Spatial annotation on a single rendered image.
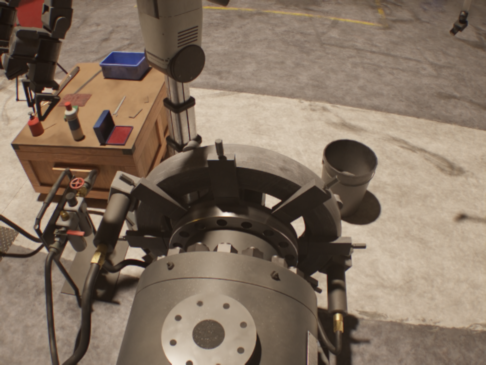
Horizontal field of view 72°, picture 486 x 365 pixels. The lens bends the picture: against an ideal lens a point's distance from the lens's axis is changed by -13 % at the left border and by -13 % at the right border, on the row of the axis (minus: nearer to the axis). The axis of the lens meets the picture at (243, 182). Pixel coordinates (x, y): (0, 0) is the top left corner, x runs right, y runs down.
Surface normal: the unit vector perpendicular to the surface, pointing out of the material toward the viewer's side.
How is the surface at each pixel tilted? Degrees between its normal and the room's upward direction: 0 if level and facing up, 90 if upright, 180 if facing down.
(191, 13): 90
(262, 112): 0
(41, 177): 90
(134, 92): 0
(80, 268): 0
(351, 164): 87
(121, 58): 90
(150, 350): 29
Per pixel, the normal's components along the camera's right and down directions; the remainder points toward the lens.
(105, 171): -0.10, 0.71
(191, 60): 0.69, 0.51
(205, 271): -0.14, -0.71
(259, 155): 0.18, -0.69
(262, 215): 0.40, -0.61
